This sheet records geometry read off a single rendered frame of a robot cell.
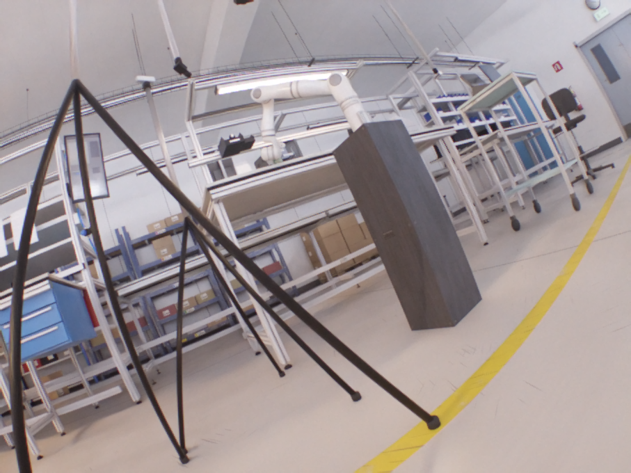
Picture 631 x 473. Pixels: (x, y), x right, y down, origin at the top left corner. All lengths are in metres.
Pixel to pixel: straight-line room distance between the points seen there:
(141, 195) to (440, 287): 5.62
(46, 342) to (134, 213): 4.47
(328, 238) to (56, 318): 4.45
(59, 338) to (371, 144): 1.79
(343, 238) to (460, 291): 4.36
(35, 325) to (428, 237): 1.97
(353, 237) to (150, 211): 3.64
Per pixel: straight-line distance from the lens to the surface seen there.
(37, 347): 1.99
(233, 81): 2.57
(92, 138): 2.63
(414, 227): 1.22
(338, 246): 5.50
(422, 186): 1.34
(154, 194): 6.23
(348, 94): 1.46
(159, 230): 5.50
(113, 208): 6.26
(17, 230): 2.82
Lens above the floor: 0.45
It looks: 4 degrees up
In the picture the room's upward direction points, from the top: 24 degrees counter-clockwise
